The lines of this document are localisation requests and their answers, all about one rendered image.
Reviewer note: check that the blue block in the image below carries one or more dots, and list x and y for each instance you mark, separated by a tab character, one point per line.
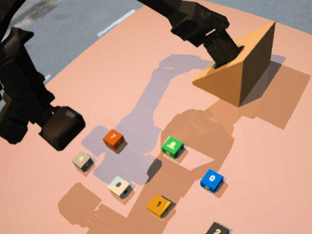
211	181

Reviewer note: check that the green block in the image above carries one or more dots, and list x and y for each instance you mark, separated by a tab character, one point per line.
172	147

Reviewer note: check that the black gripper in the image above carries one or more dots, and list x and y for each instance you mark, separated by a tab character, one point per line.
60	124

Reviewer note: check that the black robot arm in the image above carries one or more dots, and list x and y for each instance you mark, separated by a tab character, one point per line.
189	20

